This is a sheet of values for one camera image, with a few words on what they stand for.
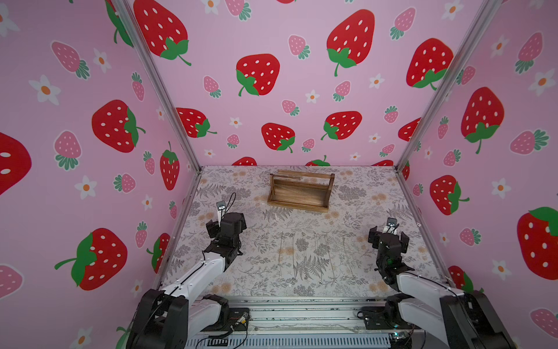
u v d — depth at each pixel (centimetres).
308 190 111
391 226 74
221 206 74
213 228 76
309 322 73
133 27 71
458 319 42
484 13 69
